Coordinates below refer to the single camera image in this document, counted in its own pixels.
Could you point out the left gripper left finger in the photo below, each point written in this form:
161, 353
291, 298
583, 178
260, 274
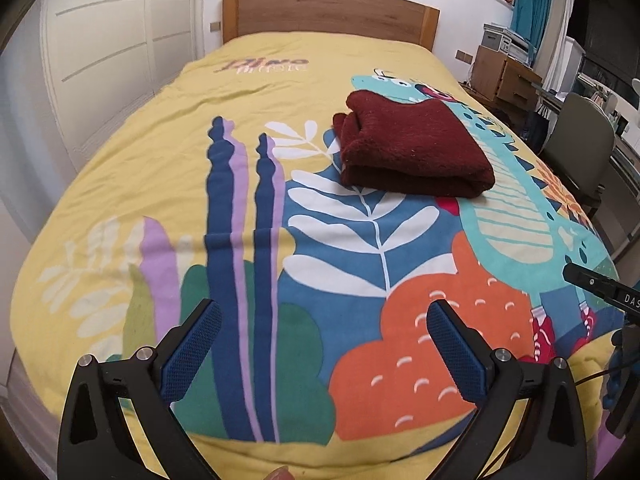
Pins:
95, 442

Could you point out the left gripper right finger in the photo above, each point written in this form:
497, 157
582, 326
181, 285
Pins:
550, 442

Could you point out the dark red knitted sweater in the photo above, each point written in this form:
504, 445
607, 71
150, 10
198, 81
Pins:
419, 149

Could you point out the yellow dinosaur bedspread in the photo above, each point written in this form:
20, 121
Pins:
227, 185

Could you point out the grey office chair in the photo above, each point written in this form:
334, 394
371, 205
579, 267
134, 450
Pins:
578, 150

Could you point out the wooden nightstand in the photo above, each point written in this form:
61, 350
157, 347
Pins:
504, 86

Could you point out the white wardrobe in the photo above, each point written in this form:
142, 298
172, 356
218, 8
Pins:
104, 59

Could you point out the wooden headboard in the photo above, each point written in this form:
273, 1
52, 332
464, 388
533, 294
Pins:
399, 20

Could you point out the teal curtain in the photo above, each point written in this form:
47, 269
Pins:
529, 20

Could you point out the wall socket plate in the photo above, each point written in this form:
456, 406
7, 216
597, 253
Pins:
464, 57

